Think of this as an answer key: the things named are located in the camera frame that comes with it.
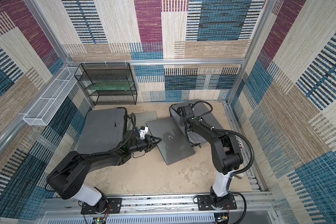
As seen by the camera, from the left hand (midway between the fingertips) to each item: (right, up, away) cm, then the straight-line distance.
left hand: (162, 139), depth 81 cm
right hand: (+17, +10, +16) cm, 25 cm away
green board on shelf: (-35, +34, +15) cm, 51 cm away
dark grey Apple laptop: (+7, -4, +4) cm, 9 cm away
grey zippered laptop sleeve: (-44, +3, +21) cm, 49 cm away
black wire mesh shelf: (-53, +45, +21) cm, 72 cm away
